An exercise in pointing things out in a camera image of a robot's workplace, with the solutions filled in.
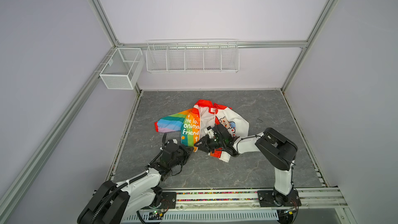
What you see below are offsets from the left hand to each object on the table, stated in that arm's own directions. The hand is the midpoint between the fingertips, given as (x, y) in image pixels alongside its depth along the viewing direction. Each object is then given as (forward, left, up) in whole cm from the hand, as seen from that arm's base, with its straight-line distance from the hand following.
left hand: (195, 149), depth 84 cm
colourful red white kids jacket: (+18, +2, -1) cm, 18 cm away
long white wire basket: (+53, -1, +24) cm, 58 cm away
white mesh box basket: (+52, +46, +17) cm, 72 cm away
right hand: (+1, +1, -1) cm, 2 cm away
